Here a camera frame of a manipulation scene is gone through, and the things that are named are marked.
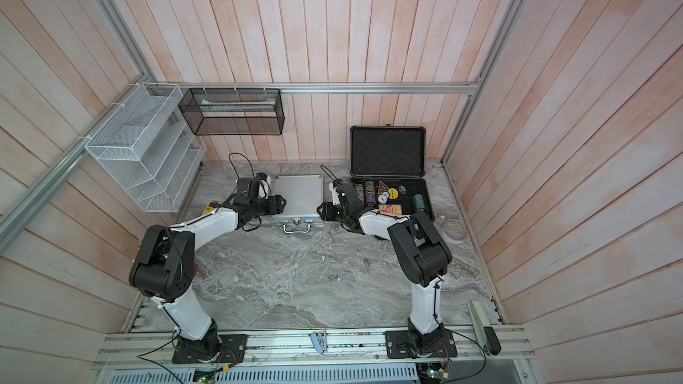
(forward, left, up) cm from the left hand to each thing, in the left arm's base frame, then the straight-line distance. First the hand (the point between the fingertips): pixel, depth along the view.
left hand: (279, 204), depth 97 cm
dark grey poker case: (+19, -43, +2) cm, 47 cm away
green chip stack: (+5, -54, -4) cm, 55 cm away
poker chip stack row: (+8, -34, -3) cm, 35 cm away
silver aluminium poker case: (+6, -8, -1) cm, 10 cm away
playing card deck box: (+1, -44, -4) cm, 44 cm away
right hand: (-1, -16, -1) cm, 16 cm away
